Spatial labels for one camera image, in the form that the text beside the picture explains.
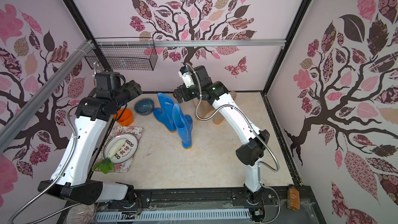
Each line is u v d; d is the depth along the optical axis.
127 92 0.60
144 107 1.09
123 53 0.95
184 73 0.64
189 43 0.92
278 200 0.72
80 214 0.68
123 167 0.83
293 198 0.71
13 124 0.51
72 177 0.38
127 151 0.89
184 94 0.64
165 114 0.94
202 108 0.95
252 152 0.46
